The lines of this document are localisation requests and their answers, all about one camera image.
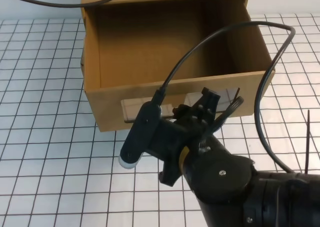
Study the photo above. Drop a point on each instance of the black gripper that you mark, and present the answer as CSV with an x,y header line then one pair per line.
x,y
193,128

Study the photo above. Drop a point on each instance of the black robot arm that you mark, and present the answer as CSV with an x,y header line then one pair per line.
x,y
228,188

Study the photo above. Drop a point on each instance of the black cable tie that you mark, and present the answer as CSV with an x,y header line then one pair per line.
x,y
307,150

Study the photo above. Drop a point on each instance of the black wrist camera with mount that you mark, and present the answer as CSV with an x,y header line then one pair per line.
x,y
142,131

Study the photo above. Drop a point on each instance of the brown cardboard drawer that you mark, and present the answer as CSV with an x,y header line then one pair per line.
x,y
130,49

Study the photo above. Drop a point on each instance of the white black-grid tablecloth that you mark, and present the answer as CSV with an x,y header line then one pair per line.
x,y
58,170

